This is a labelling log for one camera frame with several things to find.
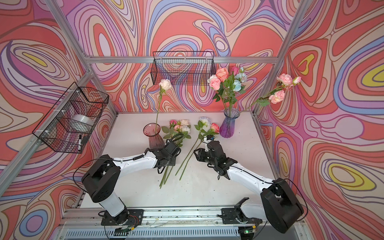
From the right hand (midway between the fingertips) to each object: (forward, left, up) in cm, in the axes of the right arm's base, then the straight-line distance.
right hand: (196, 154), depth 85 cm
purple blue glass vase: (+20, -21, -1) cm, 30 cm away
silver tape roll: (+10, +56, +23) cm, 61 cm away
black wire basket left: (+6, +60, +23) cm, 65 cm away
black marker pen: (-3, +56, +16) cm, 58 cm away
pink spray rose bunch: (+23, +10, -6) cm, 26 cm away
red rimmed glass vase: (+13, +26, +8) cm, 30 cm away
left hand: (+2, +14, -7) cm, 16 cm away
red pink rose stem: (+23, -14, -6) cm, 28 cm away
